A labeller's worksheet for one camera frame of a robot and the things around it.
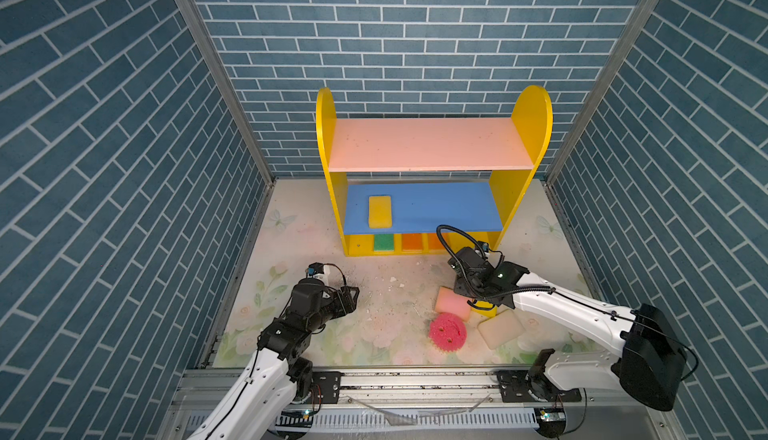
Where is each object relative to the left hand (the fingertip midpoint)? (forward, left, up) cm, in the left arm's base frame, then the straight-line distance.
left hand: (352, 293), depth 82 cm
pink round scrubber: (-9, -26, -4) cm, 28 cm away
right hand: (+3, -29, +1) cm, 30 cm away
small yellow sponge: (-4, -39, -6) cm, 40 cm away
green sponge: (+20, -9, -5) cm, 22 cm away
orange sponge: (+20, -18, -5) cm, 27 cm away
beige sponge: (-8, -41, -7) cm, 43 cm away
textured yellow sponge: (+22, -8, +8) cm, 25 cm away
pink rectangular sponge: (0, -27, -5) cm, 28 cm away
